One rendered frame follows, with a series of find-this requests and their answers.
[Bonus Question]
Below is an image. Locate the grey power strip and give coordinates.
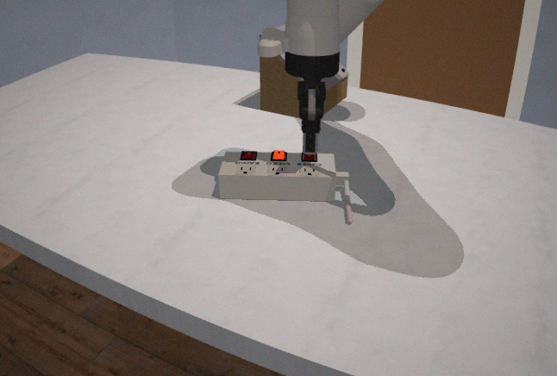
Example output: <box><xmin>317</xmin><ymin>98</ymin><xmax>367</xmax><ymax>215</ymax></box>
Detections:
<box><xmin>218</xmin><ymin>150</ymin><xmax>353</xmax><ymax>223</ymax></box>

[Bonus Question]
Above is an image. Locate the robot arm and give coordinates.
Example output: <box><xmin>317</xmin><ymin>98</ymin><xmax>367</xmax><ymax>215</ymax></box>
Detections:
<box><xmin>258</xmin><ymin>0</ymin><xmax>384</xmax><ymax>57</ymax></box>

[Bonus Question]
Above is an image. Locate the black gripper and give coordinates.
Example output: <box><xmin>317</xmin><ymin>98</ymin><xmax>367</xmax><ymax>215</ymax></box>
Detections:
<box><xmin>285</xmin><ymin>52</ymin><xmax>340</xmax><ymax>154</ymax></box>

